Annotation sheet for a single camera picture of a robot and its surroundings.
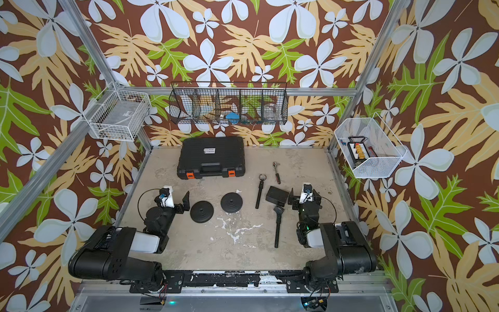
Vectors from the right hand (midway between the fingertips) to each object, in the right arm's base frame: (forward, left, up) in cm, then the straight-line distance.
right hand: (302, 188), depth 90 cm
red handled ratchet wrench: (+23, +10, -9) cm, 26 cm away
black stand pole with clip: (-6, +11, -9) cm, 16 cm away
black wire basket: (+38, +36, +21) cm, 56 cm away
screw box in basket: (+9, -22, +16) cm, 29 cm away
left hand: (-1, +58, +2) cm, 58 cm away
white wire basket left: (+24, +85, +25) cm, 92 cm away
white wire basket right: (+10, -28, +16) cm, 34 cm away
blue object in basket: (+30, +33, +18) cm, 49 cm away
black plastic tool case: (+24, +47, -4) cm, 53 cm away
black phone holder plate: (+3, +11, -11) cm, 16 cm away
